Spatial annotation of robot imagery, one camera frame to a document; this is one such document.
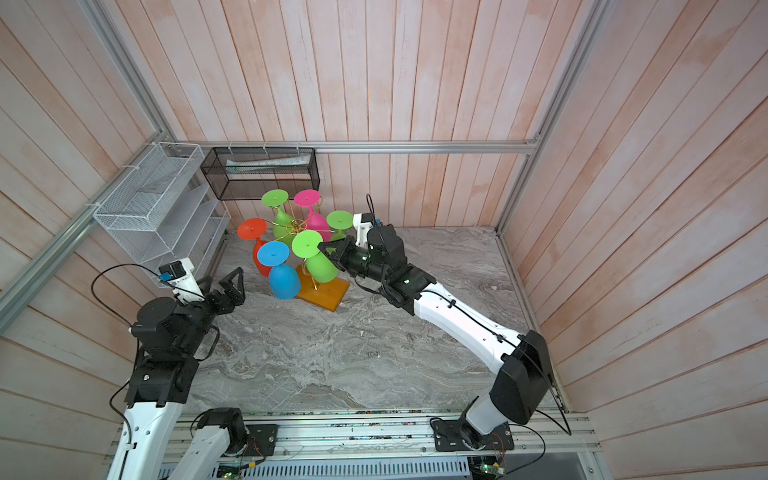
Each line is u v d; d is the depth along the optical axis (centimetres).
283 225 90
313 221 87
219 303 59
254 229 75
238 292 61
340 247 60
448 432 75
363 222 66
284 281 75
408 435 75
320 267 76
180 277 55
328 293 101
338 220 78
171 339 49
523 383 41
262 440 73
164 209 75
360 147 96
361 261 61
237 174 103
